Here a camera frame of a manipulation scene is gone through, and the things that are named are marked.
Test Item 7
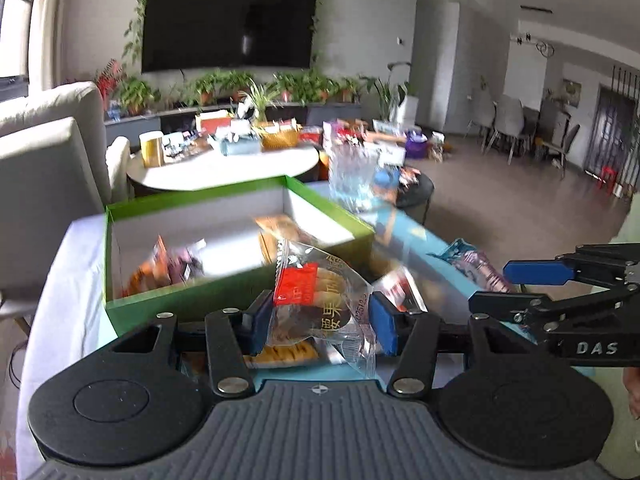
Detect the clear red-label pastry packet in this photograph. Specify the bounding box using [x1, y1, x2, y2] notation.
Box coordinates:
[267, 240, 376, 377]

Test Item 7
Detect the blue pink snack packet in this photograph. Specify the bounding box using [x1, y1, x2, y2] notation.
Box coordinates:
[433, 238, 515, 292]

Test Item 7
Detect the orange snack packet in box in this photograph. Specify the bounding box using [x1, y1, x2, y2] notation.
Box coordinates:
[120, 236, 207, 297]

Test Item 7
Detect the yellow bread packet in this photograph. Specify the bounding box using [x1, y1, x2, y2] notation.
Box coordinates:
[243, 340, 320, 370]

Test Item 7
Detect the green cardboard box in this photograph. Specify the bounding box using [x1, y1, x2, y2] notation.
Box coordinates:
[104, 176, 374, 335]

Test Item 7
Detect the round white coffee table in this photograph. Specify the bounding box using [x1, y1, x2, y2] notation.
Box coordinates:
[127, 145, 319, 192]

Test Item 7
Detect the yellow canister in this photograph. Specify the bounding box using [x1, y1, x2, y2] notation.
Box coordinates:
[139, 131, 165, 168]

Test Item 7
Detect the woven orange basket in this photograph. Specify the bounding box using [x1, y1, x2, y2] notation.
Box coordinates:
[256, 124, 299, 152]

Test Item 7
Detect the grey armchair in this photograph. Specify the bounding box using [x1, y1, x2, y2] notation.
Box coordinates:
[1, 81, 130, 318]

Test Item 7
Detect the black wall television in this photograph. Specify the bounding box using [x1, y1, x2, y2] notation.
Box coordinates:
[141, 0, 317, 73]

